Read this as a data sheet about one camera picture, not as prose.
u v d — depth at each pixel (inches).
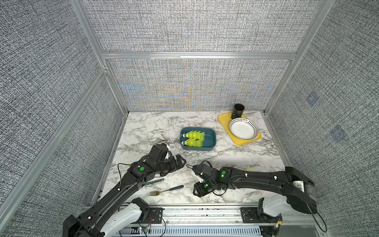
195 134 39.5
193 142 38.3
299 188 17.7
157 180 33.5
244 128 42.8
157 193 31.4
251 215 29.3
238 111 43.3
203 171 24.2
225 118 45.6
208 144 39.4
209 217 29.4
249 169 35.4
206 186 26.1
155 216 28.9
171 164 26.0
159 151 22.3
